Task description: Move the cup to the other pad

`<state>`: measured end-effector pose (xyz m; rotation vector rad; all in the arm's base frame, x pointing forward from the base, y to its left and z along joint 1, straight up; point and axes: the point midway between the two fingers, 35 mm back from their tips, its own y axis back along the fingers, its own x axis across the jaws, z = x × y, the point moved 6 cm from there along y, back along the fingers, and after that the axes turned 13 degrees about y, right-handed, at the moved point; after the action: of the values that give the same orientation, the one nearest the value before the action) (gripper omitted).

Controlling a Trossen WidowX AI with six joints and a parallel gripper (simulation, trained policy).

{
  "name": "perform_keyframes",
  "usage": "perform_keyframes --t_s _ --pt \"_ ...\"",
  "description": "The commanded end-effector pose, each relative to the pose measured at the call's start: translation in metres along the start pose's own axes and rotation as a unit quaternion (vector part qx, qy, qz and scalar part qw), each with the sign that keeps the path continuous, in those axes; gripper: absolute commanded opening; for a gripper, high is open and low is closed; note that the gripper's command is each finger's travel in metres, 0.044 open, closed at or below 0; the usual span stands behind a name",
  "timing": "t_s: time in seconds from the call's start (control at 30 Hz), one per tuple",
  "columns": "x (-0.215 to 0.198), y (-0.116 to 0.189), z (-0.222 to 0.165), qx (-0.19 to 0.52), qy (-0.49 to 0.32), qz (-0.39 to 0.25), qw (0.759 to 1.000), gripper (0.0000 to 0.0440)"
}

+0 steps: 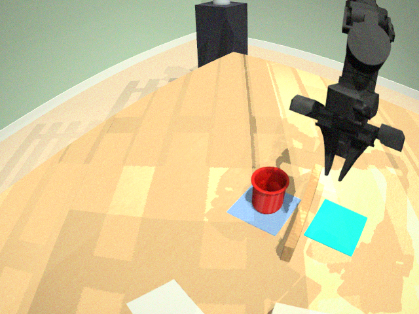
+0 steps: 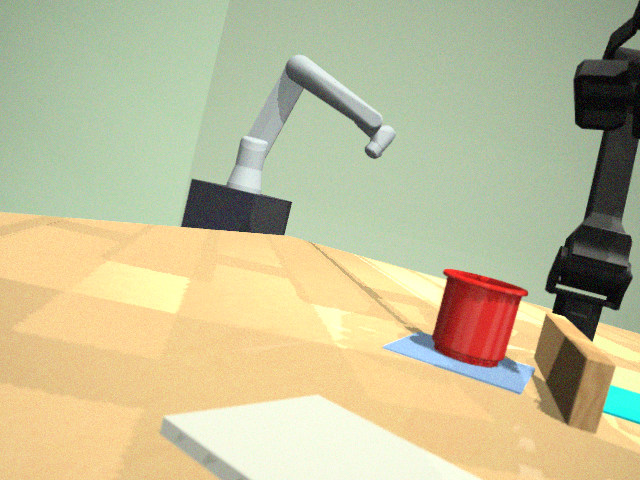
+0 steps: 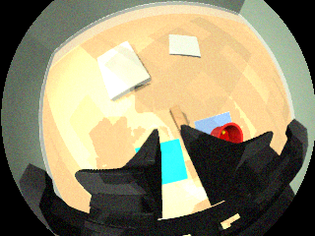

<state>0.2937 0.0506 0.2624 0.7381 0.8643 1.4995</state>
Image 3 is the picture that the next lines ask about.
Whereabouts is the red cup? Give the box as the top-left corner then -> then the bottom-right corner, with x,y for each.
210,123 -> 244,143

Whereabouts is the wooden rectangular block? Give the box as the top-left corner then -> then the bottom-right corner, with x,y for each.
169,105 -> 188,131

